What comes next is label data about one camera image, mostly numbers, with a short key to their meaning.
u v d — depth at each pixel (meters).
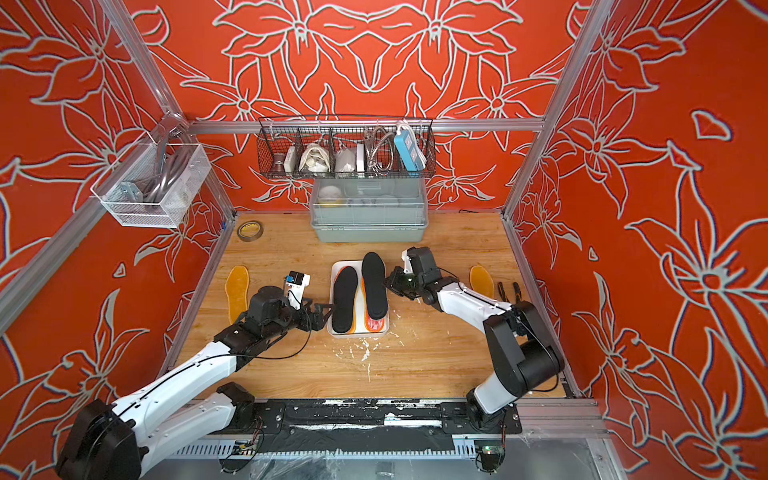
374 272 0.92
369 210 0.98
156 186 0.67
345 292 0.94
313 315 0.72
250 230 1.15
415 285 0.74
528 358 0.44
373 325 0.88
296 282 0.71
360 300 0.94
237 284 0.98
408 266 0.81
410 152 0.88
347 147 0.96
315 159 0.91
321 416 0.74
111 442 0.39
